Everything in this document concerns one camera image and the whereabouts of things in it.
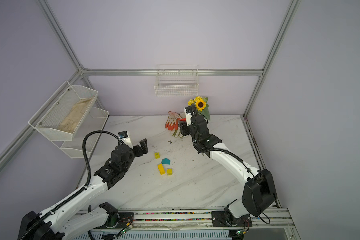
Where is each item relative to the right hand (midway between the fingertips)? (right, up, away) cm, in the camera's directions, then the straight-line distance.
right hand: (183, 118), depth 79 cm
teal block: (-12, -27, +15) cm, 33 cm away
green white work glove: (-5, -8, +31) cm, 33 cm away
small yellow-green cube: (-18, -23, +17) cm, 33 cm away
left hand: (-24, -13, 0) cm, 27 cm away
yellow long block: (-14, -30, +11) cm, 35 cm away
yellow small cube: (-9, -32, +10) cm, 34 cm away
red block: (0, -1, -8) cm, 8 cm away
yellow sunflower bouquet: (+11, +10, +17) cm, 23 cm away
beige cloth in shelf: (-59, -3, -4) cm, 59 cm away
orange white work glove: (-10, -1, +35) cm, 36 cm away
